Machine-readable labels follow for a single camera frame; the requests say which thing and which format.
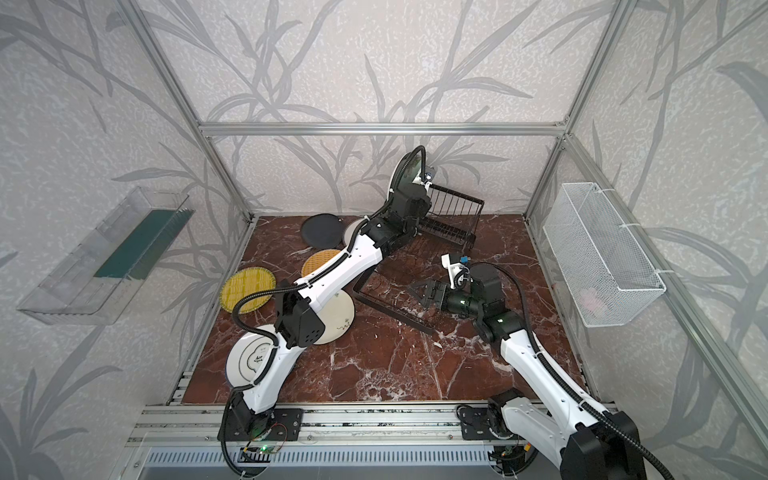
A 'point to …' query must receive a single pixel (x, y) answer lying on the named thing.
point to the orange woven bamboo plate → (316, 259)
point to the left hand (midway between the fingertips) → (417, 177)
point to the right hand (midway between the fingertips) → (417, 283)
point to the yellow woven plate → (245, 281)
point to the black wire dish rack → (451, 226)
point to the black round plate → (323, 230)
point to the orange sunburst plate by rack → (351, 229)
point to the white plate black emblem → (248, 354)
